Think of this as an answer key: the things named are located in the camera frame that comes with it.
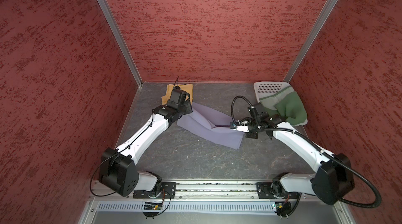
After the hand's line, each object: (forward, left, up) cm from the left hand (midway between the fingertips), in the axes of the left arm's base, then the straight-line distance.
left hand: (187, 108), depth 84 cm
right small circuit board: (-42, -45, -19) cm, 65 cm away
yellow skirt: (+33, +5, -18) cm, 38 cm away
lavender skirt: (-4, -14, -10) cm, 17 cm away
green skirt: (+11, -63, -9) cm, 64 cm away
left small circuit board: (-42, +16, -21) cm, 50 cm away
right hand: (-9, -31, -7) cm, 33 cm away
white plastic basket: (+27, -51, -12) cm, 59 cm away
